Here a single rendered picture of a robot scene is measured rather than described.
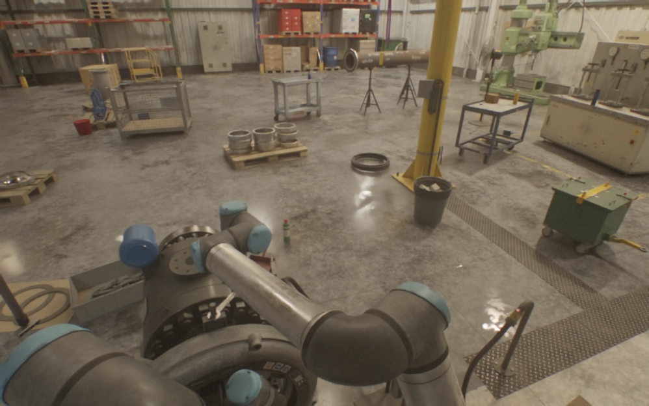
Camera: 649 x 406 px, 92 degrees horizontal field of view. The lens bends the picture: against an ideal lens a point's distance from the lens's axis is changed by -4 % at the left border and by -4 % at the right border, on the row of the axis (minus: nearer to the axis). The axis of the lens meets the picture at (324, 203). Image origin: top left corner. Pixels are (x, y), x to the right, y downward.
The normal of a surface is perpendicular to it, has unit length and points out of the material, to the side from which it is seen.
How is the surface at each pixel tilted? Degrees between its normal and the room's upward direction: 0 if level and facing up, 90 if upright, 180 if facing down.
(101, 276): 90
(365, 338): 20
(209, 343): 2
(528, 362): 0
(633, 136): 90
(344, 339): 28
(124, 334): 0
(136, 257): 90
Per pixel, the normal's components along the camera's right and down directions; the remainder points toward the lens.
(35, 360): -0.13, -0.71
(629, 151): -0.99, 0.07
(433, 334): 0.53, -0.11
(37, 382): -0.24, -0.47
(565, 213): -0.88, 0.22
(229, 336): 0.17, -0.89
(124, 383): 0.48, -0.77
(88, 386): 0.10, -0.71
